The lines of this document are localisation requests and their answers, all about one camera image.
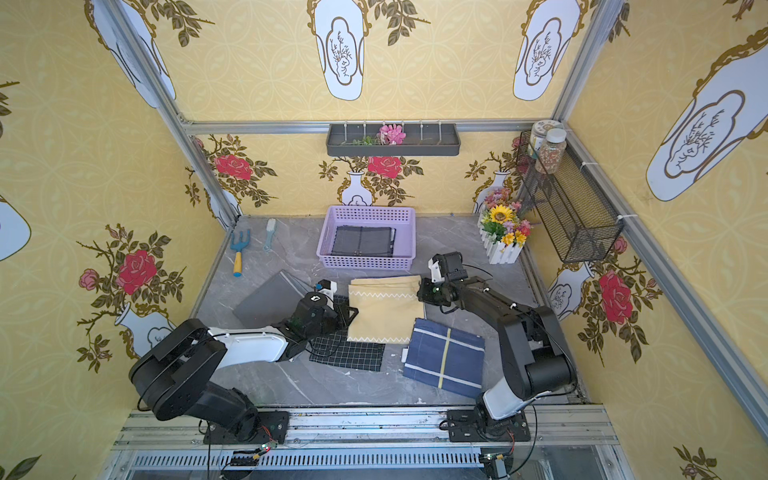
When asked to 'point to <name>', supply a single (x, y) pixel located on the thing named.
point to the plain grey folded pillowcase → (279, 298)
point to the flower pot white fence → (502, 227)
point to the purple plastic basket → (404, 218)
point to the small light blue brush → (270, 229)
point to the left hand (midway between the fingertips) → (350, 306)
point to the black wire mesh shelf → (579, 217)
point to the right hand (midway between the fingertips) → (426, 288)
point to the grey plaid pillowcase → (364, 241)
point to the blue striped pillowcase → (446, 357)
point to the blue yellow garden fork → (238, 249)
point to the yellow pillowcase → (388, 309)
